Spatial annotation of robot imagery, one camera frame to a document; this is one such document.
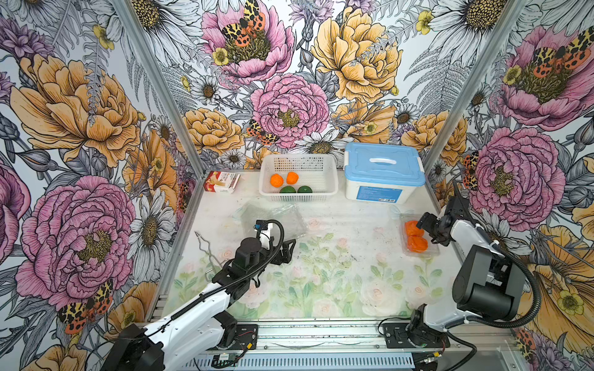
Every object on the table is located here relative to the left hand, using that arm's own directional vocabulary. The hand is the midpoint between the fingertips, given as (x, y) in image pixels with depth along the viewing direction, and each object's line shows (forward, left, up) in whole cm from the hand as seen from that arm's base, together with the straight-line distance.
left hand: (283, 245), depth 83 cm
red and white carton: (+38, +32, -8) cm, 50 cm away
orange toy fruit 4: (+3, -50, -5) cm, 51 cm away
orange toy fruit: (+38, +5, -6) cm, 38 cm away
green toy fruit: (+31, 0, -6) cm, 32 cm away
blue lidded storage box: (+29, -40, +7) cm, 50 cm away
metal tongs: (+6, +32, -11) cm, 35 cm away
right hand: (+7, -54, -4) cm, 55 cm away
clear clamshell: (+1, -56, -6) cm, 56 cm away
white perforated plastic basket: (+46, -16, -9) cm, 49 cm away
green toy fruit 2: (+30, -8, -5) cm, 32 cm away
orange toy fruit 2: (+39, -2, -6) cm, 39 cm away
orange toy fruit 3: (+9, -50, -5) cm, 51 cm away
